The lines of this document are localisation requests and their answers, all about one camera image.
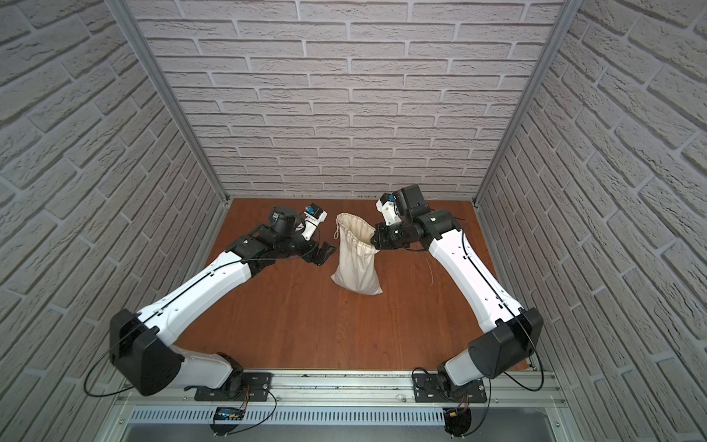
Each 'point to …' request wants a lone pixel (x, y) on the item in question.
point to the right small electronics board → (457, 420)
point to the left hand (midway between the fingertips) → (322, 232)
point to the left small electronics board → (228, 413)
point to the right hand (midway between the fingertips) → (365, 242)
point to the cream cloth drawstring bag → (357, 267)
